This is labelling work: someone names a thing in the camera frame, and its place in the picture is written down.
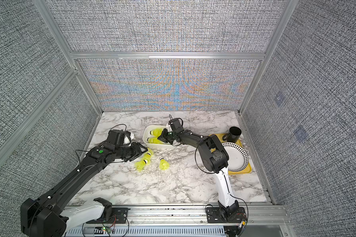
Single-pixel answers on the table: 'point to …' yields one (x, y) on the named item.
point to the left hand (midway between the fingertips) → (148, 150)
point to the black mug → (233, 135)
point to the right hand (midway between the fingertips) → (156, 133)
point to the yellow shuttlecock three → (149, 153)
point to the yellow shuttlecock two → (154, 140)
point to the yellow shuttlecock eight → (163, 165)
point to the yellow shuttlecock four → (140, 165)
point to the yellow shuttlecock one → (156, 132)
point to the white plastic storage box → (147, 130)
